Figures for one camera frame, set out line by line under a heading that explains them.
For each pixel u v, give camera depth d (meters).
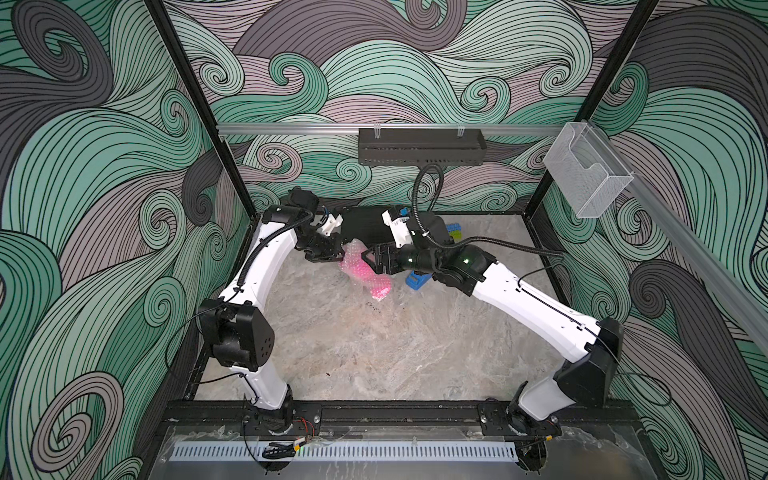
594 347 0.41
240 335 0.45
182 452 0.70
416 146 0.95
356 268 0.74
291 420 0.72
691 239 0.60
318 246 0.69
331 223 0.76
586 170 0.79
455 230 1.14
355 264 0.73
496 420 0.73
